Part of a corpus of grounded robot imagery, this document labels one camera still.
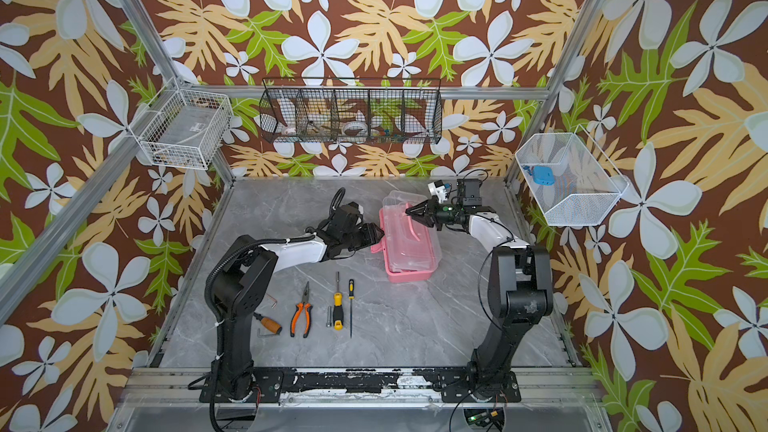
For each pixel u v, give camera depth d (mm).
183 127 865
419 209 861
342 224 766
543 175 862
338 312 857
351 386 751
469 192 753
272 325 826
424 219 821
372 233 869
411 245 844
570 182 837
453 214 781
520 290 493
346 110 973
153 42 807
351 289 902
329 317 858
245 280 522
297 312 860
